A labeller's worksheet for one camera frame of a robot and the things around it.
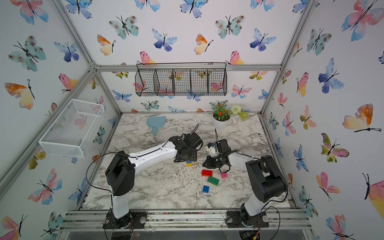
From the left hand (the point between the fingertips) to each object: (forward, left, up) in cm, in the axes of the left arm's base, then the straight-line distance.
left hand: (193, 157), depth 87 cm
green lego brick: (-11, -11, -8) cm, 17 cm away
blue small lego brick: (-16, -7, -7) cm, 19 cm away
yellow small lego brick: (0, +3, -8) cm, 9 cm away
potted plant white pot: (+27, -19, +6) cm, 33 cm away
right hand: (-2, -7, -5) cm, 9 cm away
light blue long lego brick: (-1, +2, -3) cm, 4 cm away
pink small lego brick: (-8, -18, -9) cm, 21 cm away
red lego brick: (-7, -7, -7) cm, 12 cm away
